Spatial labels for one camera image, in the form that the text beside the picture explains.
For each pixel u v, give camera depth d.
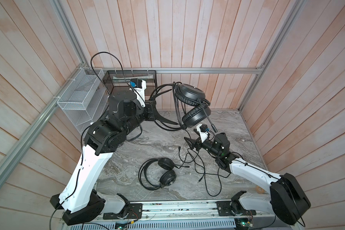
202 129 0.68
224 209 0.73
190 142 0.71
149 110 0.47
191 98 0.43
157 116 0.56
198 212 0.73
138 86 0.44
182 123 0.47
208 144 0.70
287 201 0.42
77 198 0.35
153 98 0.52
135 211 0.73
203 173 0.86
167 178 0.76
